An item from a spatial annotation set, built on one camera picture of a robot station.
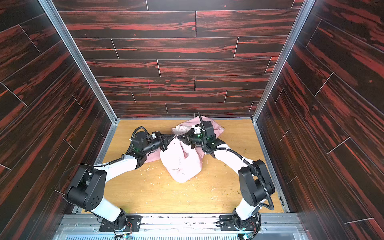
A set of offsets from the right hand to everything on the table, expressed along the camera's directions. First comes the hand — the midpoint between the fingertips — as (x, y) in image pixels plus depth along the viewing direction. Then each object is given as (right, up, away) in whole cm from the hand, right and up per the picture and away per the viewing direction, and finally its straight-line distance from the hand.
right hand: (177, 135), depth 81 cm
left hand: (-1, +1, -1) cm, 2 cm away
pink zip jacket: (+2, -16, +4) cm, 16 cm away
